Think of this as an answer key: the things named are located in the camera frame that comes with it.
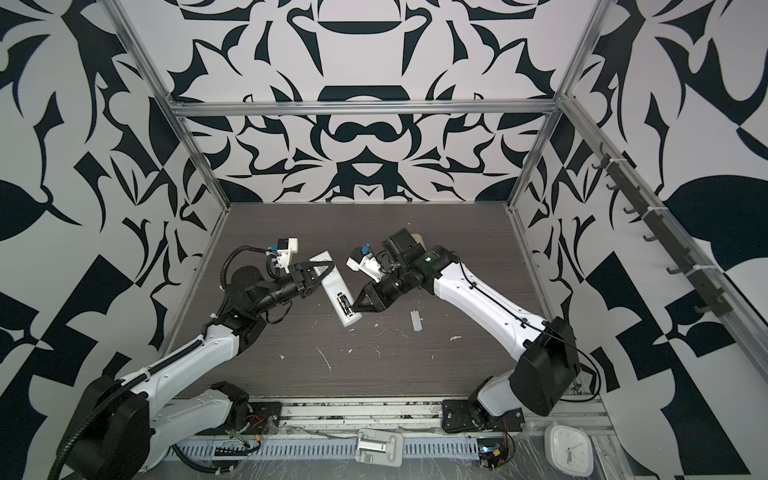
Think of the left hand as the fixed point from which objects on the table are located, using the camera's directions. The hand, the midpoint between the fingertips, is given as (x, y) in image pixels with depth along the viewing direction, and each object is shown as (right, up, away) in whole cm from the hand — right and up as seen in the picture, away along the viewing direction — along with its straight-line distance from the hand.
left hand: (336, 262), depth 70 cm
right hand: (+5, -10, +1) cm, 11 cm away
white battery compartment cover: (+21, -19, +20) cm, 35 cm away
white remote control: (0, -6, +1) cm, 6 cm away
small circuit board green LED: (+37, -45, +1) cm, 58 cm away
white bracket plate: (+10, -42, -1) cm, 43 cm away
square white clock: (+52, -42, -2) cm, 67 cm away
